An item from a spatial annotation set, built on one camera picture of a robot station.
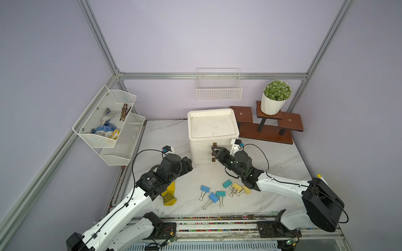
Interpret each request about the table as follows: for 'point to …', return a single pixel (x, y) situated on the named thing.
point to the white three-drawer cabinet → (207, 126)
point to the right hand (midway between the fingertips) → (212, 151)
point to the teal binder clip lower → (221, 193)
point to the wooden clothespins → (124, 111)
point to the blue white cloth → (107, 129)
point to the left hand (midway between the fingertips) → (185, 165)
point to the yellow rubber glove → (168, 196)
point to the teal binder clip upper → (227, 183)
